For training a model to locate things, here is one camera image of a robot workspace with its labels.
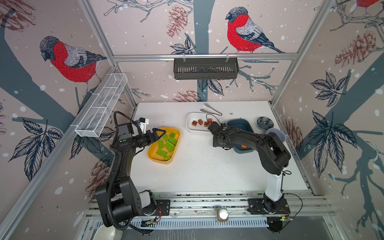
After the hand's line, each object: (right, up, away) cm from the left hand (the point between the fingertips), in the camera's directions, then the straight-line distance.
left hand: (160, 134), depth 80 cm
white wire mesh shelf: (-32, +7, -8) cm, 34 cm away
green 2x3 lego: (+4, -7, +18) cm, 20 cm away
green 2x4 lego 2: (-1, -5, +21) cm, 22 cm away
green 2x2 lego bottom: (+2, -16, +8) cm, 18 cm away
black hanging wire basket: (+27, +44, +24) cm, 57 cm away
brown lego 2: (+27, +4, +28) cm, 39 cm away
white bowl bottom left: (-20, -41, -16) cm, 48 cm away
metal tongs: (+37, +12, +35) cm, 52 cm away
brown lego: (+18, +5, +27) cm, 33 cm away
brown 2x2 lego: (+23, +5, +27) cm, 36 cm away
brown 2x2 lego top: (+30, +7, +27) cm, 41 cm away
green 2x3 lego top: (+2, -11, +16) cm, 19 cm away
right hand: (+35, -9, +16) cm, 40 cm away
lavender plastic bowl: (+75, -3, +15) cm, 76 cm away
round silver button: (+31, -33, -16) cm, 48 cm away
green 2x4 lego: (-4, -9, +18) cm, 21 cm away
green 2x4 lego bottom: (-2, -14, +13) cm, 19 cm away
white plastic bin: (+17, +10, +28) cm, 34 cm away
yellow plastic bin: (-8, -10, +14) cm, 19 cm away
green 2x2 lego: (+3, -3, +21) cm, 22 cm away
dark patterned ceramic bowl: (+70, +5, +27) cm, 75 cm away
